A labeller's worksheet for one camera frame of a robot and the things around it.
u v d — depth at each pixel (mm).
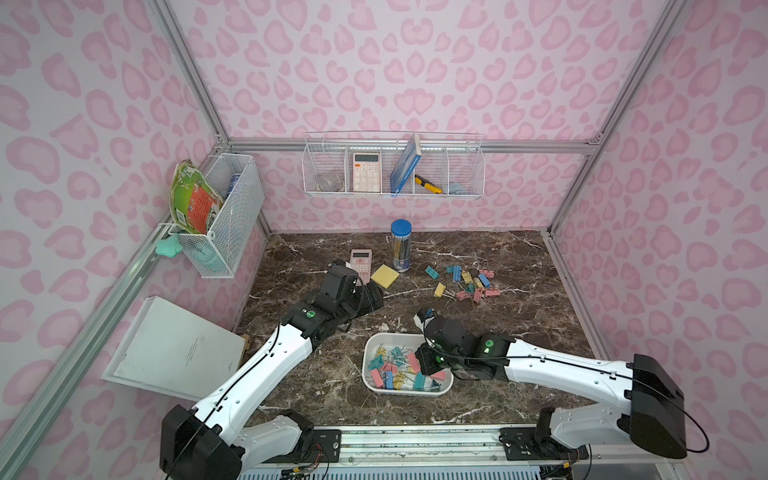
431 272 1068
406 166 881
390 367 839
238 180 895
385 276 1074
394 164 979
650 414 383
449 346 584
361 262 1101
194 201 735
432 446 749
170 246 619
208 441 375
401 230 955
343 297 587
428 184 979
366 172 951
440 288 1023
